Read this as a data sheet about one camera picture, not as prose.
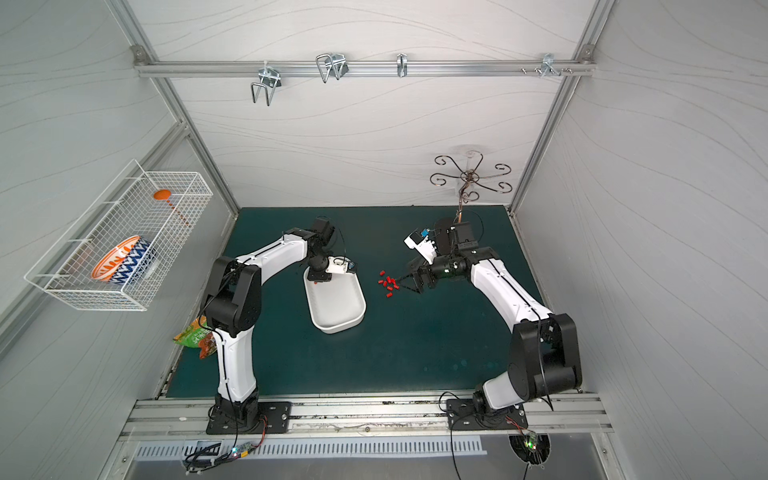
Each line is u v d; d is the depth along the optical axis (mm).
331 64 764
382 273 1011
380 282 989
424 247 733
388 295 957
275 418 739
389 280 989
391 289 982
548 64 765
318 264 849
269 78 783
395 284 982
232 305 534
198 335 824
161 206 784
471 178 861
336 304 926
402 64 727
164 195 796
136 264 584
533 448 717
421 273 713
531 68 787
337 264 880
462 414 741
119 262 648
